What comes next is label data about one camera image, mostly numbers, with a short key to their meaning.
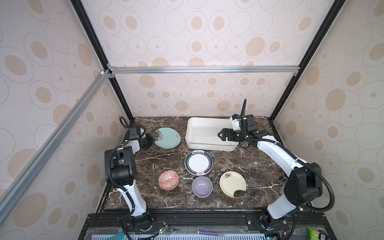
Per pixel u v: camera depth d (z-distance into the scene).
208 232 0.71
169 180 0.87
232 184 0.83
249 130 0.66
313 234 0.70
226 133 0.77
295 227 0.70
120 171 0.51
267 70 1.54
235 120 0.78
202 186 0.85
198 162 0.95
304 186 0.44
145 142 0.90
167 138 1.06
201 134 1.09
